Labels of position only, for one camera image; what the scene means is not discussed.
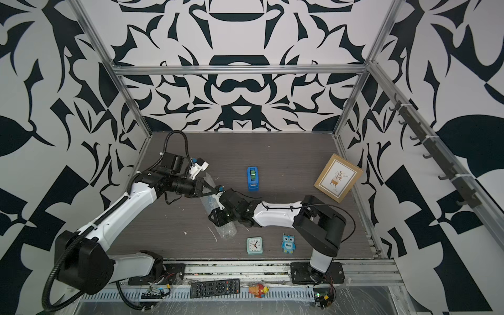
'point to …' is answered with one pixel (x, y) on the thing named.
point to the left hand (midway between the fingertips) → (213, 188)
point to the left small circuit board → (155, 293)
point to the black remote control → (210, 289)
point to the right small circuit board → (323, 296)
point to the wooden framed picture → (338, 178)
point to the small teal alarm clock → (254, 245)
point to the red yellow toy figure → (259, 290)
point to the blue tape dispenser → (252, 178)
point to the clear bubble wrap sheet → (228, 230)
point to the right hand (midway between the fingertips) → (210, 215)
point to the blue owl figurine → (289, 243)
